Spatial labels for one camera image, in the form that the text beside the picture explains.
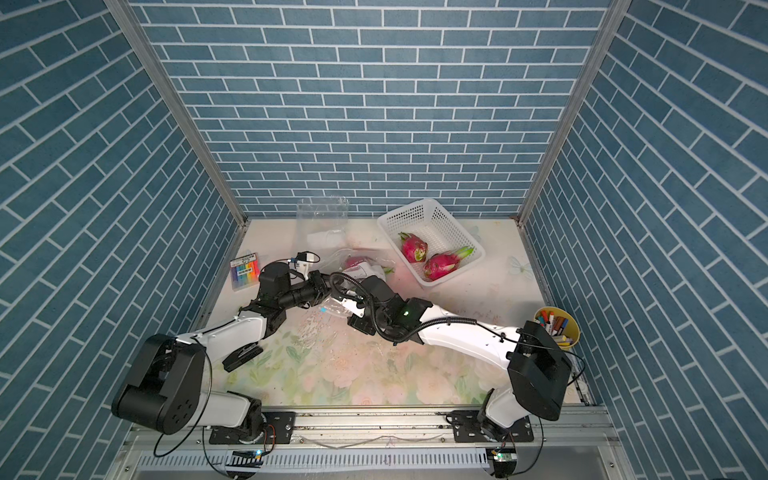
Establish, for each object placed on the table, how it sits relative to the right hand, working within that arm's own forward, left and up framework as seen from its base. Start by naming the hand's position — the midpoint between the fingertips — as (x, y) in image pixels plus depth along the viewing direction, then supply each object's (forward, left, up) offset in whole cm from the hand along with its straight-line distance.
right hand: (358, 306), depth 80 cm
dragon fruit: (+20, -23, -6) cm, 31 cm away
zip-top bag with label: (+39, +22, -12) cm, 47 cm away
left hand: (+6, +3, +2) cm, 7 cm away
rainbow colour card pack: (+17, +44, -12) cm, 49 cm away
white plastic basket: (+42, -23, -12) cm, 50 cm away
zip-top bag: (+20, +13, -8) cm, 25 cm away
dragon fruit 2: (+15, +1, -3) cm, 16 cm away
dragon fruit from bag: (+25, -14, -5) cm, 29 cm away
